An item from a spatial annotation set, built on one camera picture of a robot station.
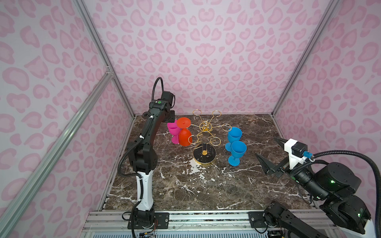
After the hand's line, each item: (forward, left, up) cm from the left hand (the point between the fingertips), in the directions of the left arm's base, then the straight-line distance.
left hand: (168, 117), depth 92 cm
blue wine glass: (-9, -41, -6) cm, 42 cm away
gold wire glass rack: (-14, -22, -16) cm, 31 cm away
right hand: (-35, -41, +22) cm, 58 cm away
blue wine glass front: (-19, -41, -7) cm, 46 cm away
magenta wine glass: (-6, -3, -6) cm, 9 cm away
